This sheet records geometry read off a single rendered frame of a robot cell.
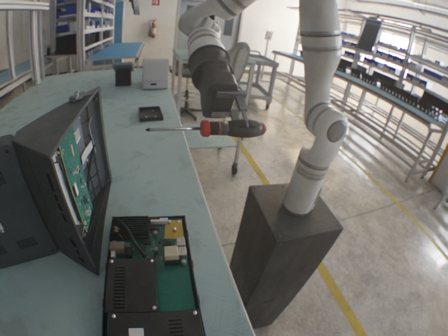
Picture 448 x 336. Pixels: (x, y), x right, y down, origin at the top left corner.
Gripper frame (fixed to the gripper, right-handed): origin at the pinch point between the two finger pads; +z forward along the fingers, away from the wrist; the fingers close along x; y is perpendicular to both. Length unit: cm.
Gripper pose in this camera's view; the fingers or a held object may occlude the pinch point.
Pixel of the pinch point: (245, 133)
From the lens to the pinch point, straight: 33.5
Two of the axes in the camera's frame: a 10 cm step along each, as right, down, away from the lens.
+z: 1.9, 8.4, -5.1
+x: 2.1, -5.4, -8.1
